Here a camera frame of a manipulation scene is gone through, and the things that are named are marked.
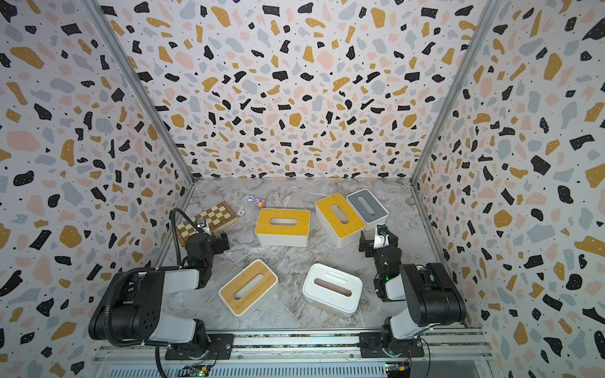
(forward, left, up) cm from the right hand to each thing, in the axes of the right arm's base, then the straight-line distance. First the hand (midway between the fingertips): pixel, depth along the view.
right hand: (378, 231), depth 90 cm
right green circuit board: (-42, -2, -12) cm, 44 cm away
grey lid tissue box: (+16, 0, -8) cm, 18 cm away
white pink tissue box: (-22, +17, -3) cm, 28 cm away
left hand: (-2, +64, -1) cm, 64 cm away
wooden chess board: (+9, +67, -6) cm, 68 cm away
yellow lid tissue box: (+6, +14, -1) cm, 15 cm away
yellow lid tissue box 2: (-20, +47, -8) cm, 52 cm away
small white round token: (+15, +60, -9) cm, 62 cm away
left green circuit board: (-44, +59, -9) cm, 74 cm away
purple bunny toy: (+19, +51, -7) cm, 55 cm away
